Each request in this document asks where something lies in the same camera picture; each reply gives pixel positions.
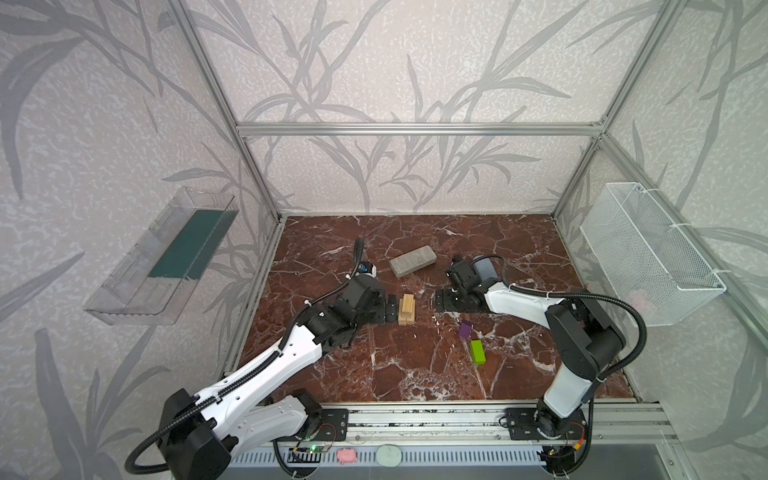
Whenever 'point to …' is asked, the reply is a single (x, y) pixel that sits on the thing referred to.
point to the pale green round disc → (388, 455)
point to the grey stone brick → (414, 260)
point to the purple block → (465, 328)
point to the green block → (478, 352)
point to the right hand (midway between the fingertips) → (447, 293)
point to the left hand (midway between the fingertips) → (386, 293)
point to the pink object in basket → (639, 300)
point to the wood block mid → (408, 300)
